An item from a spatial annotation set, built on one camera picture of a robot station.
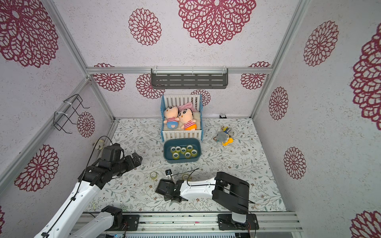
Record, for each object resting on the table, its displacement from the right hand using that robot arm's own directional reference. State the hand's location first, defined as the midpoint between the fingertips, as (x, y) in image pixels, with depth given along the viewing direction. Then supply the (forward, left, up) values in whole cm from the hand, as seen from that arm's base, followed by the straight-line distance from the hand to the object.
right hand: (172, 189), depth 86 cm
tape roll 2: (+26, +2, +2) cm, 26 cm away
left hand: (+8, +18, +18) cm, 27 cm away
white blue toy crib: (+62, -14, +16) cm, 65 cm away
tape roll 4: (+25, -5, +2) cm, 26 cm away
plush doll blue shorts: (+49, +4, +14) cm, 51 cm away
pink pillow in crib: (+59, -7, +13) cm, 61 cm away
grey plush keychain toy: (+34, -32, +6) cm, 48 cm away
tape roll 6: (+21, 0, +2) cm, 21 cm away
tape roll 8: (+25, -12, +1) cm, 28 cm away
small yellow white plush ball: (+28, +54, +4) cm, 61 cm away
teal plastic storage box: (+30, -4, +5) cm, 31 cm away
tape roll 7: (+22, -8, +2) cm, 23 cm away
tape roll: (+8, +12, +1) cm, 15 cm away
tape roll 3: (+26, -1, +3) cm, 27 cm away
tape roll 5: (+29, -9, +1) cm, 30 cm away
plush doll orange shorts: (+45, -6, +14) cm, 48 cm away
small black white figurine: (+63, -36, -1) cm, 72 cm away
